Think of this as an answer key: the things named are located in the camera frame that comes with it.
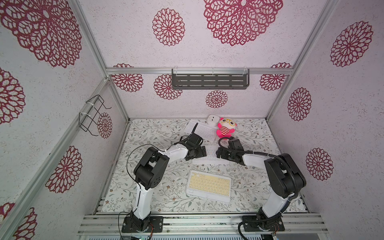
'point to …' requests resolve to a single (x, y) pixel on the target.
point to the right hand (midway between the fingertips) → (219, 152)
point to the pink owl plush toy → (225, 128)
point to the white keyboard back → (204, 130)
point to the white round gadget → (213, 120)
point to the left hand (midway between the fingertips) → (201, 155)
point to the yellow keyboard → (209, 185)
